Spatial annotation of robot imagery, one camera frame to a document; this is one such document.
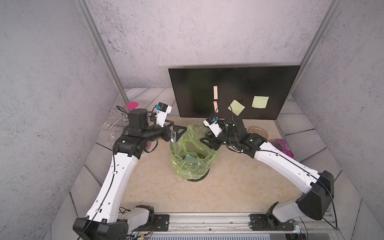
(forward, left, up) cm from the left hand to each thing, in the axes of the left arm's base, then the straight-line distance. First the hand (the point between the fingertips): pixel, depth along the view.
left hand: (180, 126), depth 66 cm
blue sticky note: (+1, -3, -29) cm, 29 cm away
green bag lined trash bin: (+3, -3, -18) cm, 19 cm away
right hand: (0, -11, -8) cm, 13 cm away
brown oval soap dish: (+26, -50, -35) cm, 67 cm away
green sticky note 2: (+19, -41, -2) cm, 46 cm away
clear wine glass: (+10, +41, -9) cm, 43 cm away
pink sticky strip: (+21, -19, -9) cm, 30 cm away
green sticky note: (+20, -30, -7) cm, 36 cm away
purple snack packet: (+8, -62, -31) cm, 69 cm away
